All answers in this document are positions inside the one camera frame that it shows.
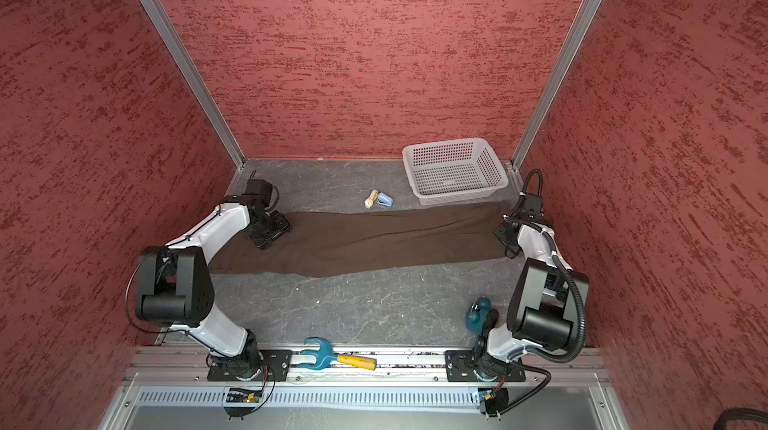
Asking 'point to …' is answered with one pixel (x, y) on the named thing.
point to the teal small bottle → (475, 317)
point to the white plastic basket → (453, 171)
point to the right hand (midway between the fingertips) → (501, 240)
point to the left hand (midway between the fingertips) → (282, 239)
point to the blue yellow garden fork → (326, 356)
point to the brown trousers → (333, 242)
